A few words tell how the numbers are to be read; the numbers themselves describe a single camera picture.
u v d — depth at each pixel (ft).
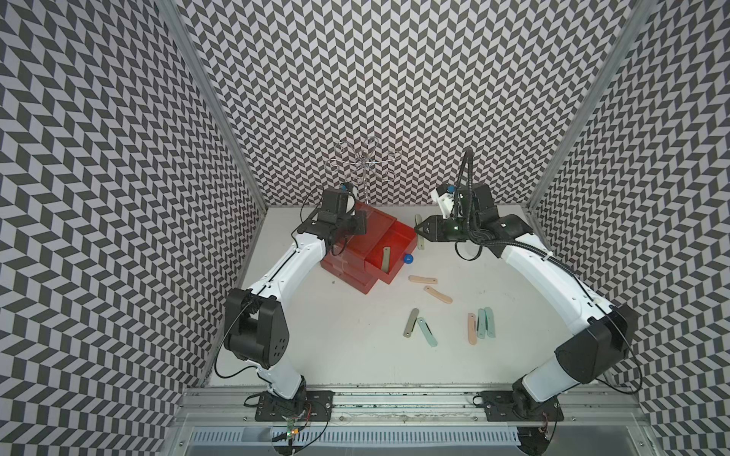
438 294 3.13
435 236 2.15
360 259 2.62
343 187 2.53
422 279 3.19
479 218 1.89
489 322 2.89
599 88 2.65
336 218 2.15
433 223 2.15
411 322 2.86
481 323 2.84
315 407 2.33
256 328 1.46
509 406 2.36
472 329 2.83
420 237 2.46
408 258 2.63
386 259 2.74
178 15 2.37
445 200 2.27
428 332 2.83
